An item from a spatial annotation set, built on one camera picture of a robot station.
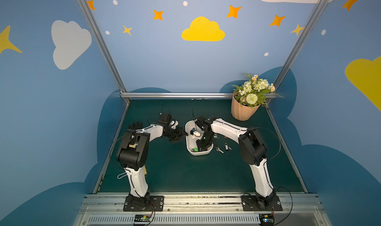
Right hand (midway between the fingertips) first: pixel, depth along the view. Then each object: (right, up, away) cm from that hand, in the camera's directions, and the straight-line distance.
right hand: (202, 148), depth 92 cm
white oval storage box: (-8, +13, +4) cm, 16 cm away
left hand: (-11, +8, +4) cm, 14 cm away
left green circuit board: (-31, -30, -21) cm, 48 cm away
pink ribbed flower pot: (+28, +23, +9) cm, 37 cm away
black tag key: (+16, 0, +3) cm, 17 cm away
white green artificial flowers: (+31, +36, -4) cm, 47 cm away
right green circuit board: (+31, -31, -19) cm, 48 cm away
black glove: (-48, +13, +13) cm, 51 cm away
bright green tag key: (-5, -1, +1) cm, 5 cm away
